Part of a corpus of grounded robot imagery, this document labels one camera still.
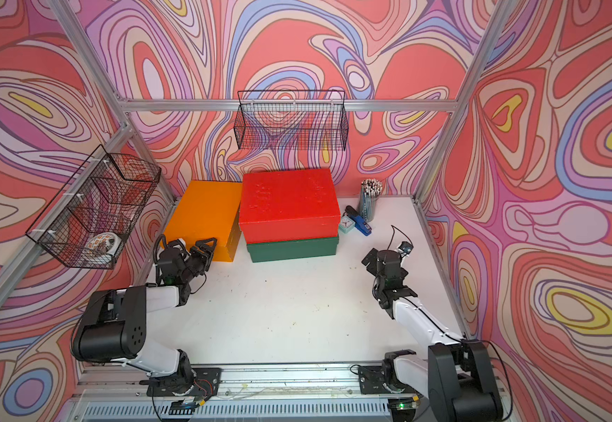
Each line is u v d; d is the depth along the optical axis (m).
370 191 0.99
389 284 0.67
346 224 1.08
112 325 0.46
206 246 0.85
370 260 0.82
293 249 0.94
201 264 0.83
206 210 1.15
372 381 0.73
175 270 0.72
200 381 0.72
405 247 0.76
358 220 1.08
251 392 0.73
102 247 0.69
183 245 0.80
